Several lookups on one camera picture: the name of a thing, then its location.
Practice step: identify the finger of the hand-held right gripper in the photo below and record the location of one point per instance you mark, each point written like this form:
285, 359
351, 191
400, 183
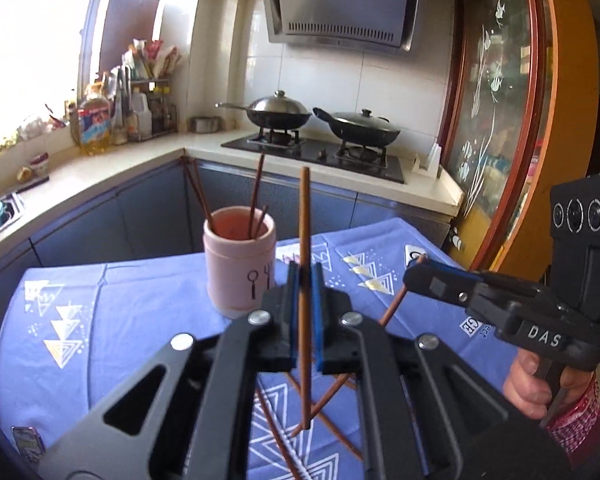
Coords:
437, 285
500, 281

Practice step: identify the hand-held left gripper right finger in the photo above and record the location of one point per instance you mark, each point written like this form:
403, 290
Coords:
319, 310

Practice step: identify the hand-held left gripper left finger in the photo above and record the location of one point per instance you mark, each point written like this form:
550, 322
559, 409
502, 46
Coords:
293, 310

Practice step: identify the brown wooden chopstick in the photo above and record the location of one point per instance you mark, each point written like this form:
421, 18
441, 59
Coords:
276, 435
305, 210
257, 185
391, 310
341, 436
197, 192
203, 190

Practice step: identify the pink utensil holder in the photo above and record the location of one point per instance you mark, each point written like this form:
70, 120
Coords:
237, 275

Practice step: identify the person's right forearm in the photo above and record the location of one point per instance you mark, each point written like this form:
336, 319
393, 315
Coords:
577, 425

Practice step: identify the person's right hand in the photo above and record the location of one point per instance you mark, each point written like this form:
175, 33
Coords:
525, 385

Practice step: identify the small white device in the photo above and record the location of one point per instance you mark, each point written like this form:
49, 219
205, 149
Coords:
414, 254

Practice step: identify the white cutting board rack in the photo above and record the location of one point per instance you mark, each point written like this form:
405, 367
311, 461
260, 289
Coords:
427, 162

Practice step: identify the black gas stove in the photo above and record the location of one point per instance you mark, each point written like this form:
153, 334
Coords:
315, 152

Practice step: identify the blue printed tablecloth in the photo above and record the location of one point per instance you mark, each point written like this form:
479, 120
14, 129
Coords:
130, 310

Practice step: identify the glass door with fish print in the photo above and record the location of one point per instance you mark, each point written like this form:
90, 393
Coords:
495, 110

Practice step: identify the black wok with glass lid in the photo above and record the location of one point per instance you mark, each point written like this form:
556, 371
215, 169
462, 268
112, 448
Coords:
365, 127

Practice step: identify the black wok with steel lid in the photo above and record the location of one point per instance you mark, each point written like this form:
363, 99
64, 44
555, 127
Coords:
280, 112

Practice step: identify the small steel pot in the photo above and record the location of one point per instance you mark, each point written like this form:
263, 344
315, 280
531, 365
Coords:
206, 125

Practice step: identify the blue kitchen base cabinets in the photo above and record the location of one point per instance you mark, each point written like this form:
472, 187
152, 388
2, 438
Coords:
105, 220

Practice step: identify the white kitchen countertop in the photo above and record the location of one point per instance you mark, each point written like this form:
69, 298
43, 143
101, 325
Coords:
130, 160

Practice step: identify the metal spice rack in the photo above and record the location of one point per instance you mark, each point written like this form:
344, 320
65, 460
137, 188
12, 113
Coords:
162, 115

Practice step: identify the white plastic jug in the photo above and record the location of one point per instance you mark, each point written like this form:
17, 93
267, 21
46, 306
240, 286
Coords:
140, 115

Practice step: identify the cooking oil bottle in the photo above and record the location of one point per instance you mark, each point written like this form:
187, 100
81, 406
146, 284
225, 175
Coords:
95, 127

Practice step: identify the seasoning packets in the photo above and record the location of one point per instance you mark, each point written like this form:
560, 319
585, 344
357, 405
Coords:
150, 57

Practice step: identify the small red and white bowl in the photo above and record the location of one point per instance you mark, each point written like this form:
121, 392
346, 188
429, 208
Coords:
39, 164

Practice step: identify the small metallic rectangular object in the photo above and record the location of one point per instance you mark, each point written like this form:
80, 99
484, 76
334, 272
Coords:
27, 442

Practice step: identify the steel sink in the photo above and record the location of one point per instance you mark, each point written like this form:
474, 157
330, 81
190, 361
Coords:
12, 207

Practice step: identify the steel range hood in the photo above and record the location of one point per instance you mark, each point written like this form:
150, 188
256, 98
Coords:
340, 0

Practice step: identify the kitchen window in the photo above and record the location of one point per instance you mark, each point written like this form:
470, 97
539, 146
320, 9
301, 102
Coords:
30, 35

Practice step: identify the wooden door frame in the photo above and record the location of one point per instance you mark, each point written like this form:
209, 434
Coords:
570, 85

